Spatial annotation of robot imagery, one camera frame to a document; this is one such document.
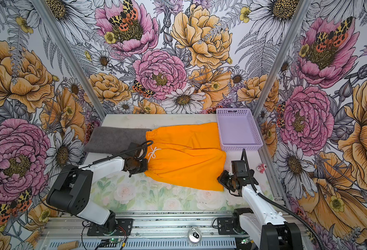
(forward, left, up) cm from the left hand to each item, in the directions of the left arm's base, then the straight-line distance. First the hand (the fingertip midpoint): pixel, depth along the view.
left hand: (145, 172), depth 92 cm
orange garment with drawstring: (+7, -26, +7) cm, 28 cm away
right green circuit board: (-33, -50, 0) cm, 60 cm away
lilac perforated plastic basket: (+31, -61, +1) cm, 68 cm away
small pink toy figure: (0, -67, +4) cm, 67 cm away
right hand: (-8, -41, +3) cm, 42 cm away
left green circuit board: (-32, +9, 0) cm, 33 cm away
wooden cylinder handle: (-34, +27, +2) cm, 44 cm away
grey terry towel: (+22, +24, +3) cm, 32 cm away
